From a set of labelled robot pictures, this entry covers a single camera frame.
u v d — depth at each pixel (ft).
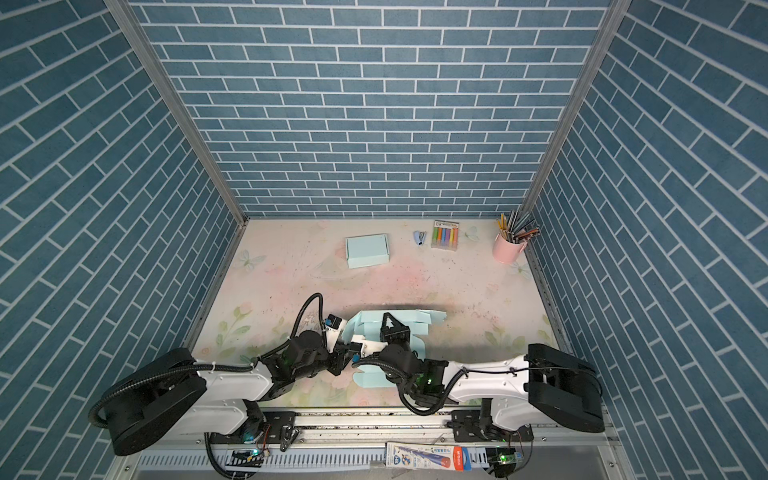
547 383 1.57
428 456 2.27
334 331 2.53
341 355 2.48
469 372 1.73
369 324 2.47
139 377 1.46
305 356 2.19
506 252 3.43
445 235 3.77
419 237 3.71
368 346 2.23
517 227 3.37
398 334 2.23
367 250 3.46
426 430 2.46
